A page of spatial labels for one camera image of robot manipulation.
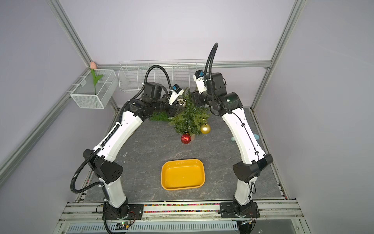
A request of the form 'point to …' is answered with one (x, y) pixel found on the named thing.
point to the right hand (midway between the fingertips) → (195, 93)
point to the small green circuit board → (121, 226)
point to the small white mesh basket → (84, 94)
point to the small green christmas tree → (188, 120)
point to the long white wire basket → (132, 75)
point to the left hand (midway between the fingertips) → (181, 105)
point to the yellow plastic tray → (182, 174)
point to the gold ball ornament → (205, 128)
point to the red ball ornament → (185, 138)
